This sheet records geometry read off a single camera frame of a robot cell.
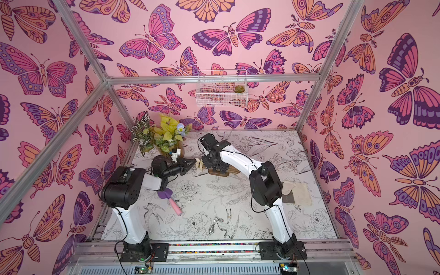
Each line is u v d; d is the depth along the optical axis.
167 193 0.89
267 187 0.54
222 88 0.95
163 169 0.80
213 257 0.73
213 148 0.70
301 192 0.91
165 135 0.88
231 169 0.92
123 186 0.54
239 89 0.92
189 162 0.92
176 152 0.92
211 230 0.79
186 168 0.87
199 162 0.92
